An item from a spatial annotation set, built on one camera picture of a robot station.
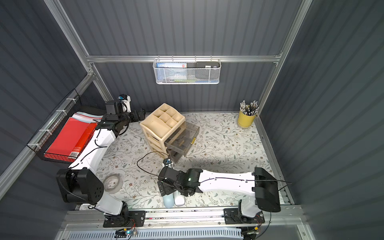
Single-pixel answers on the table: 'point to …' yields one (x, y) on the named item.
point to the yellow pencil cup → (244, 121)
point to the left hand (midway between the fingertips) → (138, 110)
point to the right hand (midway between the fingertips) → (165, 187)
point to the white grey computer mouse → (179, 200)
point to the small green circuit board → (123, 233)
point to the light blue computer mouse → (169, 200)
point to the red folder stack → (73, 136)
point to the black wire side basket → (75, 103)
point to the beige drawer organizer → (158, 123)
